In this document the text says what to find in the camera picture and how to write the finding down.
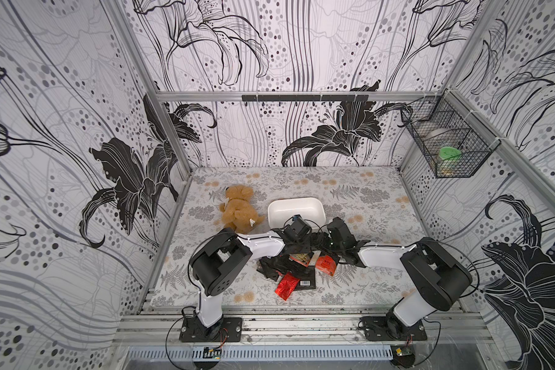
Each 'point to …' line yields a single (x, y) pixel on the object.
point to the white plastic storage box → (280, 213)
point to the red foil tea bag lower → (287, 284)
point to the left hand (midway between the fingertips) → (308, 249)
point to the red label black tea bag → (325, 264)
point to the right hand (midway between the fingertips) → (314, 239)
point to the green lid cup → (448, 152)
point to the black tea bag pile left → (270, 267)
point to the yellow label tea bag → (301, 259)
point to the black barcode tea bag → (306, 274)
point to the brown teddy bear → (238, 212)
